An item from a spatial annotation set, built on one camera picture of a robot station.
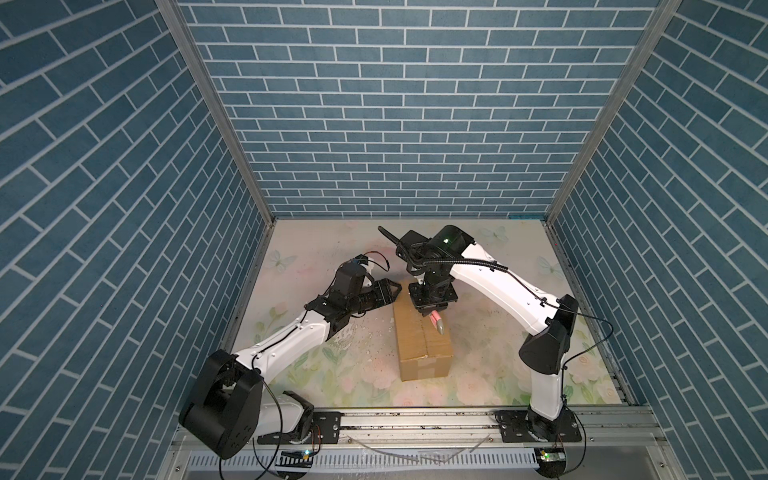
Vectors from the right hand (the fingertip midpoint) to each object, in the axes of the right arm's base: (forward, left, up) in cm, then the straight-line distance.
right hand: (417, 311), depth 74 cm
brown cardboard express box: (-9, -2, -3) cm, 10 cm away
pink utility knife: (-5, -4, +6) cm, 9 cm away
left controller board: (-31, +28, -22) cm, 48 cm away
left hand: (+8, +6, -4) cm, 11 cm away
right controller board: (-26, -35, -25) cm, 50 cm away
